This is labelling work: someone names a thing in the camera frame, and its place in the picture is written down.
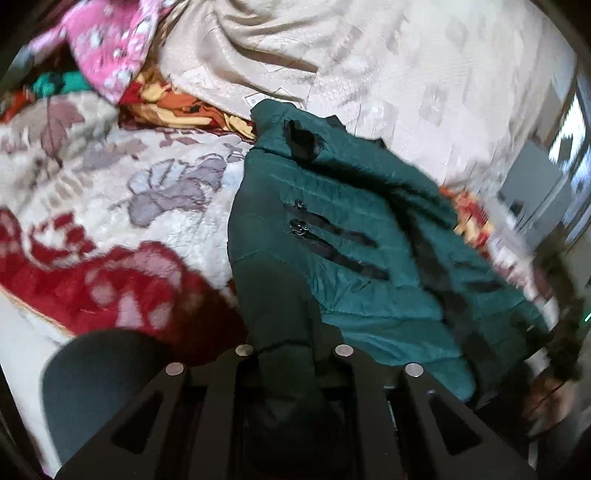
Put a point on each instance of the green cloth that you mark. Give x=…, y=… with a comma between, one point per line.
x=60, y=84

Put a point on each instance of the window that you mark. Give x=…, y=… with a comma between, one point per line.
x=572, y=138

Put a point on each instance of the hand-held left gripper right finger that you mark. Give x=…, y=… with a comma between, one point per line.
x=342, y=364

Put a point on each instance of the beige patterned bedspread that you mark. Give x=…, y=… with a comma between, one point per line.
x=369, y=69

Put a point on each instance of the orange yellow patterned cloth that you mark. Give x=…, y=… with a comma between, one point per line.
x=184, y=106

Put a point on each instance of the grey refrigerator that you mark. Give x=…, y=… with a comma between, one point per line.
x=535, y=194

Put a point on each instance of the floral white red blanket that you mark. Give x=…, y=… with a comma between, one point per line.
x=115, y=207

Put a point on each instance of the pink printed fleece garment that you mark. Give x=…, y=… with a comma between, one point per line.
x=111, y=41

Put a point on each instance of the dark grey cloth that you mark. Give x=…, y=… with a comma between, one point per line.
x=92, y=392

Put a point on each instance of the red yellow patterned cloth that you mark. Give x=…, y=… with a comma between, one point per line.
x=475, y=217

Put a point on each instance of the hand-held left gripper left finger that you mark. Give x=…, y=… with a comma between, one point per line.
x=240, y=364

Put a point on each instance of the green puffer jacket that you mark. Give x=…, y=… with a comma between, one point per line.
x=369, y=258

